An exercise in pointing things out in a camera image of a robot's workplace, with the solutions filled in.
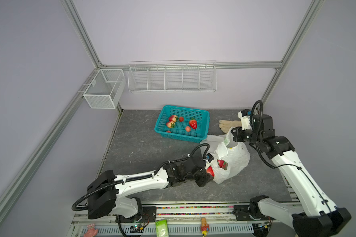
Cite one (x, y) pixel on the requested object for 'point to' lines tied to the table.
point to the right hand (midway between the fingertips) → (232, 131)
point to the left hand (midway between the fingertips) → (208, 176)
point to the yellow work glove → (225, 125)
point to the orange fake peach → (188, 129)
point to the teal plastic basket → (184, 124)
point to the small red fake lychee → (181, 119)
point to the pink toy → (92, 231)
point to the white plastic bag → (230, 158)
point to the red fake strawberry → (193, 123)
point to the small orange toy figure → (205, 226)
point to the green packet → (161, 228)
